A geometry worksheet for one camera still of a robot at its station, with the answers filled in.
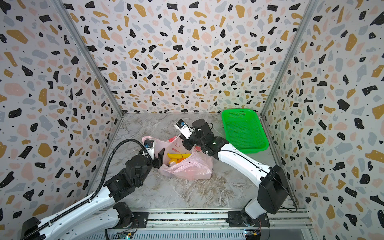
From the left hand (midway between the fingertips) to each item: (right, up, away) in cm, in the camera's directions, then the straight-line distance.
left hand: (158, 146), depth 73 cm
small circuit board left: (-15, -41, -3) cm, 44 cm away
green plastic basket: (+53, +7, +39) cm, 66 cm away
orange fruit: (+8, -11, +18) cm, 23 cm away
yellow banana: (+7, -9, +19) cm, 22 cm away
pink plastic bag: (+19, -9, -4) cm, 22 cm away
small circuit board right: (+44, -42, -2) cm, 61 cm away
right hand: (+9, +7, +1) cm, 11 cm away
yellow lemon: (+4, -11, +18) cm, 21 cm away
